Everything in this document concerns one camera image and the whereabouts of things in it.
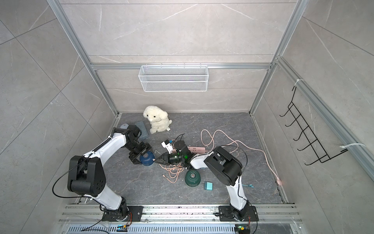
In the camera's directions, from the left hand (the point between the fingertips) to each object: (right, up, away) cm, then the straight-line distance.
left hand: (150, 154), depth 86 cm
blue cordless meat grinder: (-1, -2, -3) cm, 4 cm away
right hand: (+4, -4, -5) cm, 7 cm away
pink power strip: (+29, +1, +9) cm, 30 cm away
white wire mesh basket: (+13, +51, +14) cm, 54 cm away
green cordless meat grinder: (+25, -10, -11) cm, 29 cm away
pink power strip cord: (+37, +6, +16) cm, 40 cm away
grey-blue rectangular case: (-14, +18, +23) cm, 32 cm away
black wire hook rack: (+80, +6, -26) cm, 84 cm away
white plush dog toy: (+3, +22, +9) cm, 24 cm away
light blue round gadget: (-22, +17, +14) cm, 32 cm away
